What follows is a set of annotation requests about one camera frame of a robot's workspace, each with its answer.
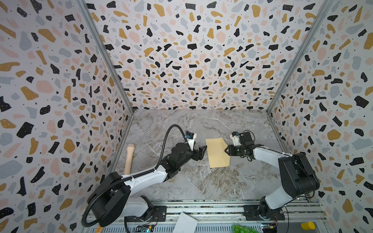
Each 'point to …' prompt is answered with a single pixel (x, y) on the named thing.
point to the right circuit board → (269, 227)
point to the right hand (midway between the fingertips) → (225, 147)
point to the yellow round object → (307, 226)
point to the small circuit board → (144, 228)
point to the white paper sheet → (185, 224)
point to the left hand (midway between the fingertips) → (202, 142)
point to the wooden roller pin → (129, 158)
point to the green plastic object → (239, 228)
